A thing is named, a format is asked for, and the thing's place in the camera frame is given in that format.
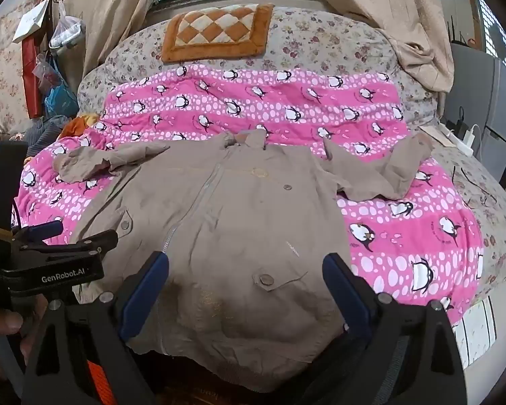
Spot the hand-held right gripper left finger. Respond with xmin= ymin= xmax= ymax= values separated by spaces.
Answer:
xmin=22 ymin=251 xmax=170 ymax=405

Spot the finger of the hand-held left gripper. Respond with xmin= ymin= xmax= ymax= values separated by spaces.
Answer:
xmin=16 ymin=229 xmax=119 ymax=263
xmin=10 ymin=220 xmax=65 ymax=243

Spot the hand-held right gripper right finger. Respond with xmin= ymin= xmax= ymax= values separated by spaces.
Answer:
xmin=321 ymin=253 xmax=469 ymax=405

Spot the beige jacket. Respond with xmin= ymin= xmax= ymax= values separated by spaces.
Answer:
xmin=53 ymin=129 xmax=434 ymax=393

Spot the person's left hand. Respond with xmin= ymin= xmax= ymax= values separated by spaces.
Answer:
xmin=0 ymin=297 xmax=48 ymax=364

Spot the grey striped cloth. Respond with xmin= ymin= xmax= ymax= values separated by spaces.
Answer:
xmin=23 ymin=115 xmax=70 ymax=159

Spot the orange cloth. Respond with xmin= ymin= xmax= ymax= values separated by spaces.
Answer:
xmin=59 ymin=113 xmax=101 ymax=140

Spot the blue plastic bag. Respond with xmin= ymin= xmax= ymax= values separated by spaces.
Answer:
xmin=44 ymin=61 xmax=80 ymax=116

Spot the red bag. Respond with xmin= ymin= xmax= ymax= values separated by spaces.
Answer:
xmin=21 ymin=34 xmax=45 ymax=119

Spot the clear plastic bag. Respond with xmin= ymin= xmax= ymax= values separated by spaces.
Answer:
xmin=48 ymin=2 xmax=87 ymax=55

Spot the white paper bag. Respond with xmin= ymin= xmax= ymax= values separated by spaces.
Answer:
xmin=12 ymin=0 xmax=51 ymax=44

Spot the light wooden board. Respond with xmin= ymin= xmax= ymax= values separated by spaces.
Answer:
xmin=417 ymin=123 xmax=452 ymax=140

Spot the white power strip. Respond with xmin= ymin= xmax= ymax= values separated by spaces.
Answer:
xmin=441 ymin=124 xmax=475 ymax=157

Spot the black charger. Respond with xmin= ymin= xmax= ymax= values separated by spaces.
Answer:
xmin=455 ymin=107 xmax=471 ymax=138

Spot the pink penguin blanket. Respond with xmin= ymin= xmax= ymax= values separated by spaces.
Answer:
xmin=15 ymin=65 xmax=487 ymax=308

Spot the grey cabinet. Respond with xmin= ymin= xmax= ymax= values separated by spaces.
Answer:
xmin=441 ymin=42 xmax=506 ymax=190

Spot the orange checkered cushion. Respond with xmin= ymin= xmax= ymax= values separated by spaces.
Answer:
xmin=161 ymin=3 xmax=276 ymax=63

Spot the floral bed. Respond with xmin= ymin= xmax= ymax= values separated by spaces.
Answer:
xmin=76 ymin=6 xmax=506 ymax=372

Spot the small louvred window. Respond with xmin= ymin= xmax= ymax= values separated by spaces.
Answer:
xmin=474 ymin=0 xmax=506 ymax=72

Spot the thin black cord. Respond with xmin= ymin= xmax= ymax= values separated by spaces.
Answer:
xmin=451 ymin=166 xmax=504 ymax=216

